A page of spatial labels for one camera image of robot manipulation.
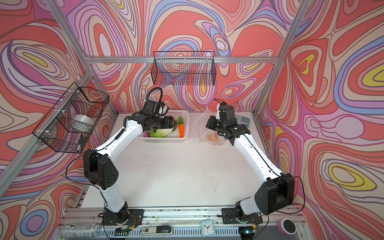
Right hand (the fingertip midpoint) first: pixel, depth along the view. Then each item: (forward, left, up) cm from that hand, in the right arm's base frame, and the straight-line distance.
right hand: (208, 124), depth 80 cm
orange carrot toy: (+20, +18, -19) cm, 33 cm away
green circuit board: (-45, +46, -26) cm, 69 cm away
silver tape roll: (-5, +62, +9) cm, 63 cm away
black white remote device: (-45, +24, -20) cm, 55 cm away
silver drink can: (-44, +66, -19) cm, 82 cm away
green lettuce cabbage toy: (+10, +29, -19) cm, 37 cm away
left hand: (+5, +21, -3) cm, 22 cm away
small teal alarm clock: (-45, +4, -23) cm, 50 cm away
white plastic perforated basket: (+9, +22, -24) cm, 34 cm away
